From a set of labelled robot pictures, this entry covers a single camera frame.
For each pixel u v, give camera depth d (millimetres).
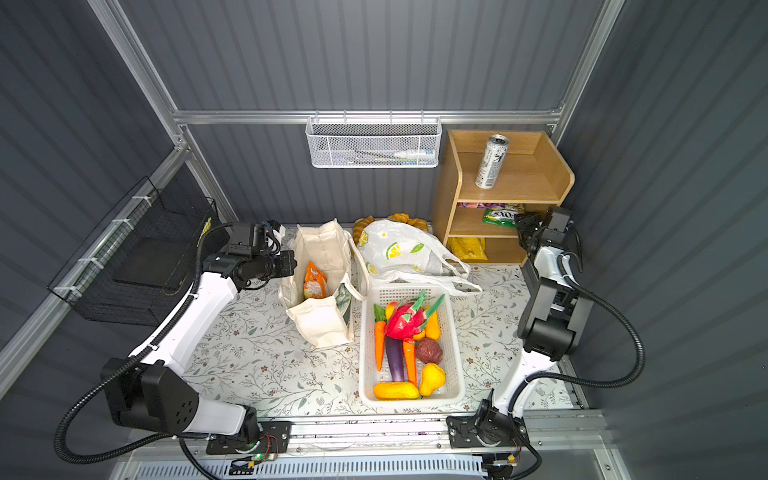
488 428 687
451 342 799
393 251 1020
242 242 616
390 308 905
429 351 812
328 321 754
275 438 722
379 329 885
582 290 493
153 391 403
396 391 748
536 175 918
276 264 709
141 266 696
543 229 738
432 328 867
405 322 791
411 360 828
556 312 550
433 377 769
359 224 1185
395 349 844
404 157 912
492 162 798
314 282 936
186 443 676
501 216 991
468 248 1090
